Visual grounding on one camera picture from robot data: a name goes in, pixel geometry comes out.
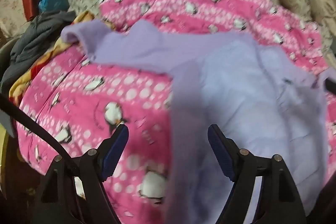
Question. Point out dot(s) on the yellow printed cloth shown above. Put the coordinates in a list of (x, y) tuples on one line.
[(39, 64)]

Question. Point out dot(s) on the lilac padded jacket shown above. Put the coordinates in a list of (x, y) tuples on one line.
[(236, 82)]

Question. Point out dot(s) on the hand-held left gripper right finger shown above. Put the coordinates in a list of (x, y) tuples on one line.
[(220, 150)]

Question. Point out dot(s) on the pink penguin print blanket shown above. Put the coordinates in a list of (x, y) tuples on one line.
[(110, 98)]

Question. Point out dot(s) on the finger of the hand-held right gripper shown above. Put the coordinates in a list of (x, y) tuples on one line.
[(331, 86)]

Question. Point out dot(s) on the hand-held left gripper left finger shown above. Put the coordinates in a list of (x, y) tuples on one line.
[(116, 146)]

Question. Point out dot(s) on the blue plastic bag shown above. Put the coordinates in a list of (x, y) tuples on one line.
[(51, 1)]

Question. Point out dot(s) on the grey cloth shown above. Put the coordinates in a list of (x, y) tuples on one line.
[(34, 40)]

